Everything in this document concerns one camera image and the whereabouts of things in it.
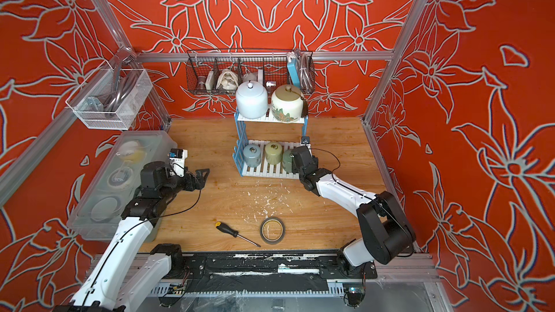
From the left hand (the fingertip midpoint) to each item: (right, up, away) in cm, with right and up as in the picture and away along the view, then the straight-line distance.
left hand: (197, 167), depth 79 cm
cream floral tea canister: (+34, +23, -2) cm, 41 cm away
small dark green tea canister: (+35, +1, +13) cm, 37 cm away
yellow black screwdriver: (+11, -24, +2) cm, 27 cm away
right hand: (+38, +3, +11) cm, 40 cm away
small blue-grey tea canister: (+19, +4, +14) cm, 24 cm away
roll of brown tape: (+26, -27, -1) cm, 37 cm away
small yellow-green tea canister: (+28, +4, +16) cm, 33 cm away
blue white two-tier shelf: (+24, +7, +25) cm, 35 cm away
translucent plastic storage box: (-30, -15, -9) cm, 35 cm away
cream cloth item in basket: (+9, +36, +12) cm, 38 cm away
